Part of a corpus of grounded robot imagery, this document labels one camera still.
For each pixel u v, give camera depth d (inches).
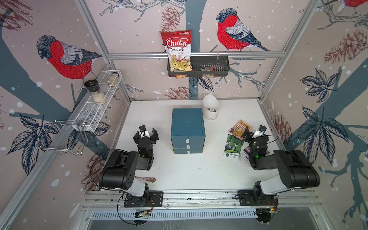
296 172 17.5
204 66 42.1
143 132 30.4
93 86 26.9
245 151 35.6
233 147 36.4
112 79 33.7
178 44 32.1
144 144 27.4
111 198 29.5
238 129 39.9
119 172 17.7
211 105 40.8
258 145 26.9
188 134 29.3
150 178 31.3
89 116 28.3
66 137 23.3
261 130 29.9
